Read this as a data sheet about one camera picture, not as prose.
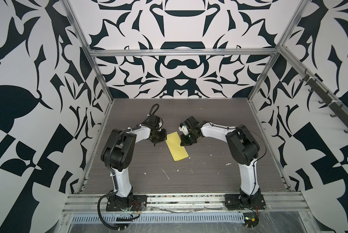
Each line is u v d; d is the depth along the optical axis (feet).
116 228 2.22
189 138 2.77
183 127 3.00
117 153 1.67
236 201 2.44
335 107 1.95
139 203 2.41
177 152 3.02
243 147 1.75
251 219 2.33
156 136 2.82
